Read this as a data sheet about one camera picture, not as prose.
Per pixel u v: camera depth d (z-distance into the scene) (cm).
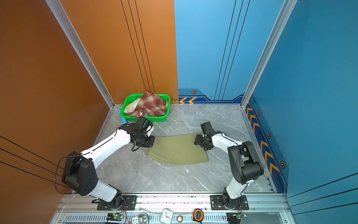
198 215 67
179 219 66
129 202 73
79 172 43
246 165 47
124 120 107
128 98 115
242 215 69
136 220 62
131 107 109
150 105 112
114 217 70
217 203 72
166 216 68
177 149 97
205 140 72
